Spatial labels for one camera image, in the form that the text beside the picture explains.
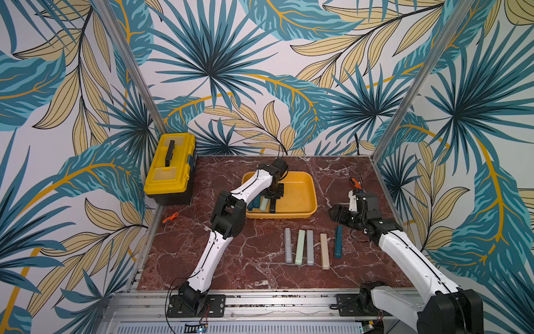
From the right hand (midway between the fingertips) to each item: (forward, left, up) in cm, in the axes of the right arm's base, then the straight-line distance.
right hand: (337, 213), depth 85 cm
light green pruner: (+10, +30, -8) cm, 33 cm away
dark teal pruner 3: (-9, -1, -9) cm, 13 cm away
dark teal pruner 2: (+12, +33, -8) cm, 36 cm away
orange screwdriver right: (+22, -18, -10) cm, 30 cm away
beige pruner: (-13, +6, -10) cm, 18 cm away
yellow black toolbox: (+15, +69, +6) cm, 71 cm away
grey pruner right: (-15, +12, -10) cm, 21 cm away
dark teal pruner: (+10, +36, -9) cm, 39 cm away
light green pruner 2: (-11, +15, -9) cm, 21 cm away
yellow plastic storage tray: (+15, +12, -12) cm, 22 cm away
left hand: (+14, +24, -9) cm, 29 cm away
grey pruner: (-9, +20, -10) cm, 24 cm away
